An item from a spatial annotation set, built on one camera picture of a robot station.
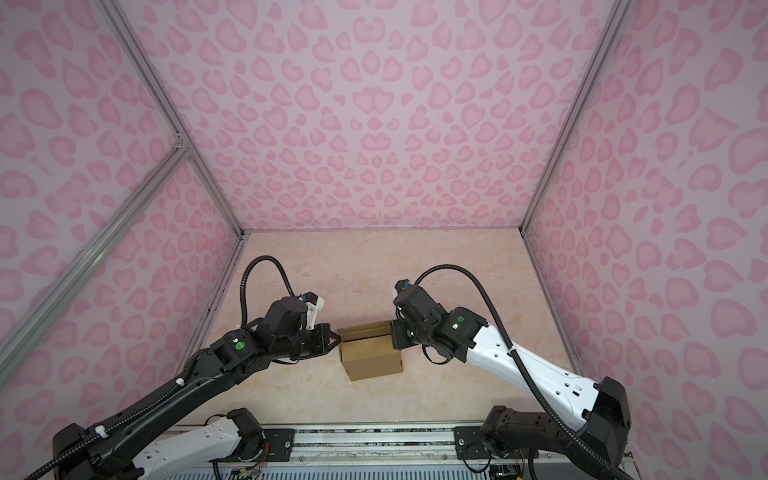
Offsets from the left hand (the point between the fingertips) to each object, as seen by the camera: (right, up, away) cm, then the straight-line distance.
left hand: (345, 336), depth 72 cm
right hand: (+12, +1, 0) cm, 12 cm away
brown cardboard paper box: (+5, -4, +2) cm, 7 cm away
